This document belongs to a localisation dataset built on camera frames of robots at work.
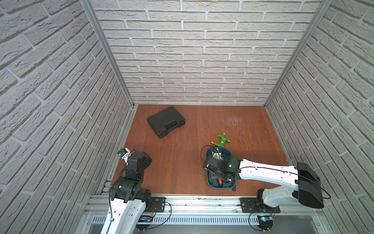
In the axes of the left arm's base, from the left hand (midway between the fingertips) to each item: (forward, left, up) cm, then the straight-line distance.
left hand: (144, 153), depth 75 cm
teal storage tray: (-10, -38, -14) cm, 42 cm away
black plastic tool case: (+31, -7, -11) cm, 33 cm away
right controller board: (-29, -62, -15) cm, 70 cm away
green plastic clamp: (+15, -47, -12) cm, 51 cm away
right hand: (-6, -38, -9) cm, 40 cm away
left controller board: (-28, -1, -19) cm, 34 cm away
